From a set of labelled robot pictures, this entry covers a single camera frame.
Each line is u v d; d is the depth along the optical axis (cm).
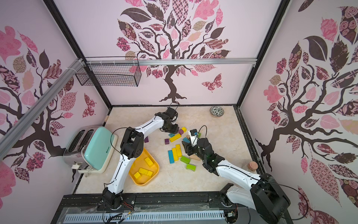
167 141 96
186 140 99
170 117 83
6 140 49
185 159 87
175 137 99
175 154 91
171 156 90
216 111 114
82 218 70
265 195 41
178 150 93
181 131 102
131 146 62
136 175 81
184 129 103
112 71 95
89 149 75
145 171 83
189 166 85
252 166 76
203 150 61
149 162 86
